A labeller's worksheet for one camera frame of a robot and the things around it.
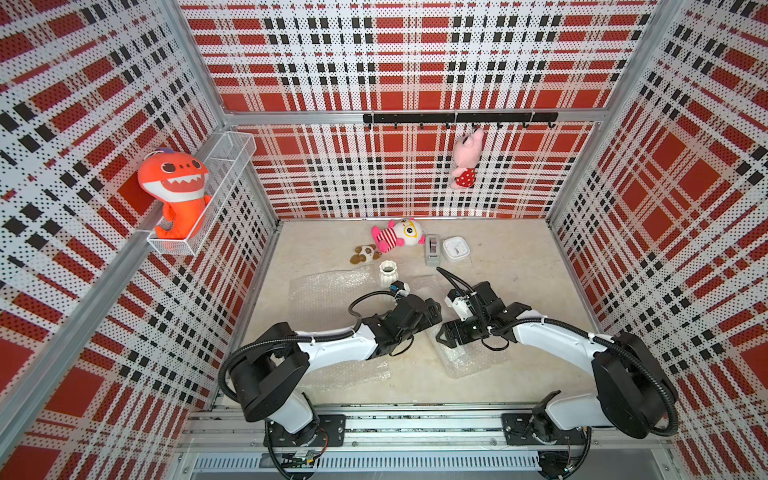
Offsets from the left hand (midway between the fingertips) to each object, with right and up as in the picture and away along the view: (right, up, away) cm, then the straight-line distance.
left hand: (434, 310), depth 85 cm
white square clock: (+11, +18, +23) cm, 31 cm away
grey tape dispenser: (+2, +17, +22) cm, 28 cm away
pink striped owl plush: (-9, +24, +22) cm, 34 cm away
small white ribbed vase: (-13, +11, -1) cm, 17 cm away
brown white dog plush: (-23, +16, +22) cm, 35 cm away
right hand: (+5, -7, 0) cm, 9 cm away
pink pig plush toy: (+12, +49, +9) cm, 51 cm away
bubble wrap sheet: (+7, -12, -7) cm, 16 cm away
